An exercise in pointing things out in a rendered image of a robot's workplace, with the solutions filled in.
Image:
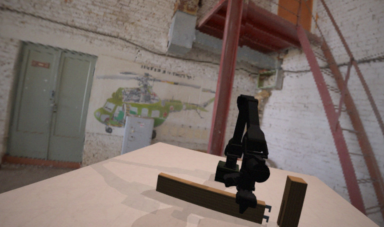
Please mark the brown wooden rail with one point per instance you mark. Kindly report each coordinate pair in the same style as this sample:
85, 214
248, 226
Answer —
210, 198

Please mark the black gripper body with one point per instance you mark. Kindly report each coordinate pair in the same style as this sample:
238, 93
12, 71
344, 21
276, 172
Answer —
245, 197

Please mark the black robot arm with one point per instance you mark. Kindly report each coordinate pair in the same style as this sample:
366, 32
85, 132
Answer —
253, 143

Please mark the brown wooden post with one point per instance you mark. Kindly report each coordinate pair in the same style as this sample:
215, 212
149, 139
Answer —
292, 202

